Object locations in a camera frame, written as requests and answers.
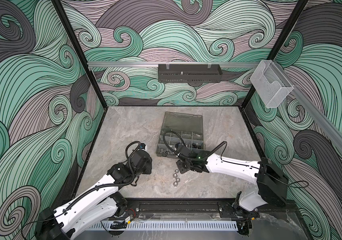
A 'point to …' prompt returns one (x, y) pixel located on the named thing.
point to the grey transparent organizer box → (183, 129)
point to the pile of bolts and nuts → (176, 179)
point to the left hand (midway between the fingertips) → (150, 162)
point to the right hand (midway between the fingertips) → (180, 164)
